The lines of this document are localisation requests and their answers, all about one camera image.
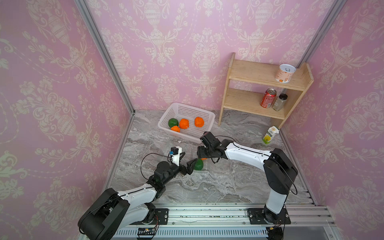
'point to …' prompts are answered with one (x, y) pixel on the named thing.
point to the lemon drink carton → (270, 134)
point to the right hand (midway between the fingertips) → (201, 153)
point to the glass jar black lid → (280, 102)
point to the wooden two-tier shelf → (249, 101)
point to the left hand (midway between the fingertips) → (191, 158)
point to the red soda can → (268, 98)
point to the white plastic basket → (178, 111)
